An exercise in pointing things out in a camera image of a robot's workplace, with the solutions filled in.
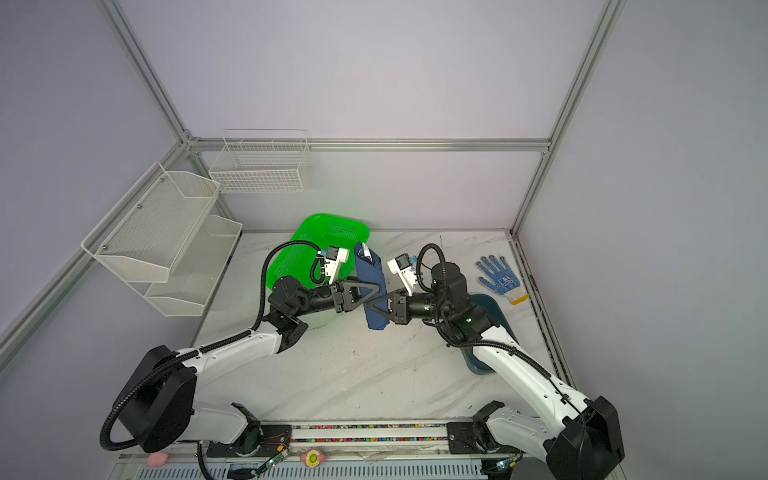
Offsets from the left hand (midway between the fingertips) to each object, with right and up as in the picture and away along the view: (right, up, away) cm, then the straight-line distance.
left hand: (379, 288), depth 66 cm
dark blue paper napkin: (-2, +3, 0) cm, 4 cm away
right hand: (-2, -4, 0) cm, 5 cm away
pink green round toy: (-15, -39, +1) cm, 42 cm away
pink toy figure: (-53, -41, +4) cm, 67 cm away
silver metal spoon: (-3, +8, +1) cm, 9 cm away
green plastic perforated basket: (-19, +6, 0) cm, 20 cm away
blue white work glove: (+43, -1, +39) cm, 58 cm away
